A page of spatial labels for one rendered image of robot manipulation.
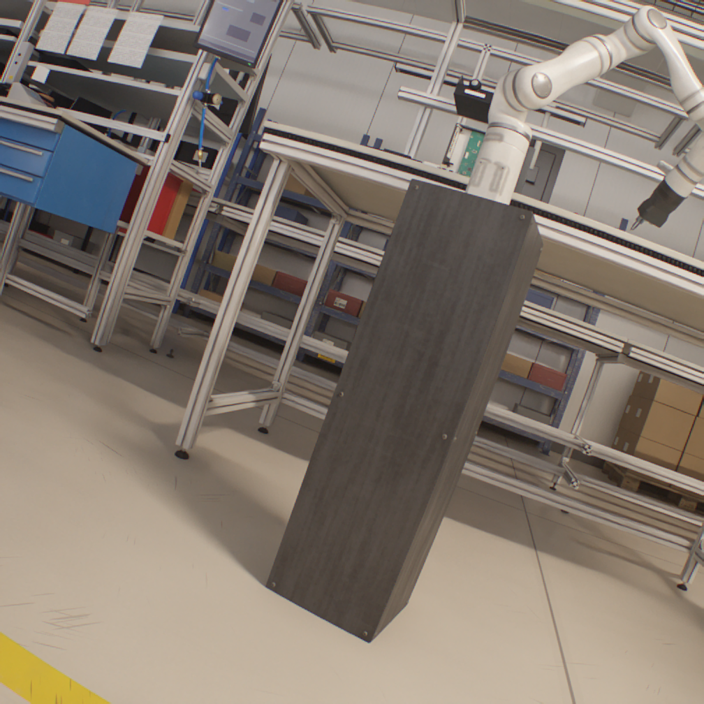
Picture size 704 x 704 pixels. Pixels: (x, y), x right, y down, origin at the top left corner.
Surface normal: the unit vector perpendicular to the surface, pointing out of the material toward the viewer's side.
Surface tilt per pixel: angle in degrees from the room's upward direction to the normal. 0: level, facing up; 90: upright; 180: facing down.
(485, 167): 90
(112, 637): 0
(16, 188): 90
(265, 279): 90
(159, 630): 0
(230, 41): 101
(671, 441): 90
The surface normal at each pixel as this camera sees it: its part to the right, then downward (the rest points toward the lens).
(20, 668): 0.34, -0.94
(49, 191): 0.92, 0.34
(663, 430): -0.18, -0.03
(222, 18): 0.15, 0.29
